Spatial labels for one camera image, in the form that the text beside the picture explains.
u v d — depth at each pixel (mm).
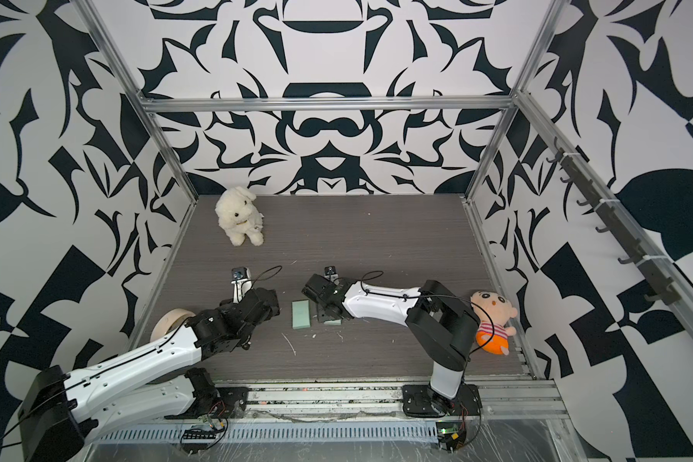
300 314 870
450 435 708
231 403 736
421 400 743
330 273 810
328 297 637
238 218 933
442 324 465
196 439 726
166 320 759
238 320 592
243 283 689
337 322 857
